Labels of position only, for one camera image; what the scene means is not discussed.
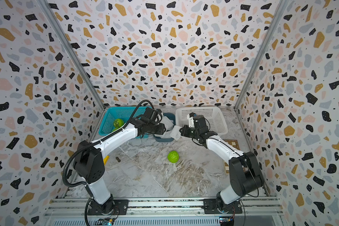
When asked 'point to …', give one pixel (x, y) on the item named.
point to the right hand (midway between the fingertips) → (179, 129)
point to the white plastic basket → (214, 115)
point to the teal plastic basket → (110, 114)
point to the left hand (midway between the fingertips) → (166, 128)
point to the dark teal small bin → (165, 140)
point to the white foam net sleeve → (175, 133)
